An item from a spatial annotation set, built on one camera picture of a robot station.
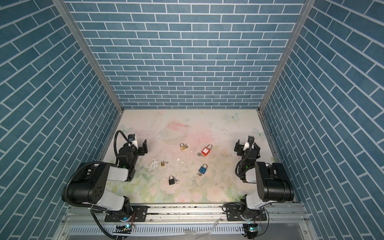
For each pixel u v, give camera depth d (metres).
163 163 0.91
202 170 0.88
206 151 0.96
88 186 0.44
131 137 0.78
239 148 0.83
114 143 0.66
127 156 0.70
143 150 0.83
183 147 0.99
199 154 0.96
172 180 0.85
